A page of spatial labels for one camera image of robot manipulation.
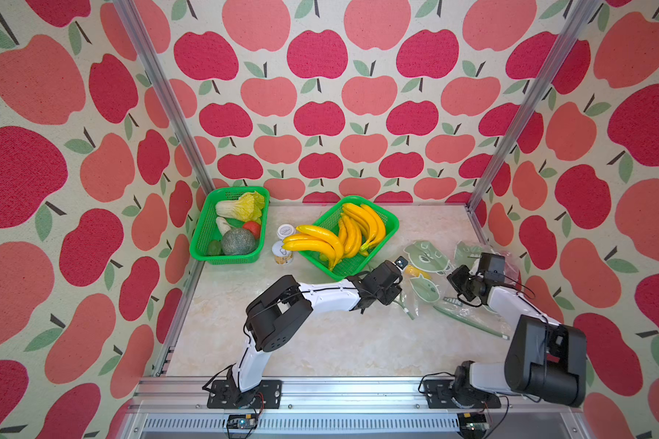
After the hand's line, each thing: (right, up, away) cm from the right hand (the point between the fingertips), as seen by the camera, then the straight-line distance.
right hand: (452, 281), depth 92 cm
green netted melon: (-74, +13, +4) cm, 76 cm away
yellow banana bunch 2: (-47, +15, -2) cm, 49 cm away
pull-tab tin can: (-60, +8, +7) cm, 61 cm away
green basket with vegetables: (-82, +19, +18) cm, 86 cm away
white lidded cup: (-59, +17, +12) cm, 63 cm away
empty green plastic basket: (-34, +4, +8) cm, 35 cm away
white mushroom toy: (-85, +20, +18) cm, 89 cm away
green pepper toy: (-85, +11, +9) cm, 86 cm away
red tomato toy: (-72, +19, +13) cm, 75 cm away
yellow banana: (-33, +15, +6) cm, 37 cm away
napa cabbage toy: (-75, +27, +16) cm, 81 cm away
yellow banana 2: (-37, +16, +9) cm, 42 cm away
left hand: (-20, -2, -3) cm, 21 cm away
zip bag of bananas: (-7, +4, +3) cm, 8 cm away
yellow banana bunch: (-29, +19, +15) cm, 38 cm away
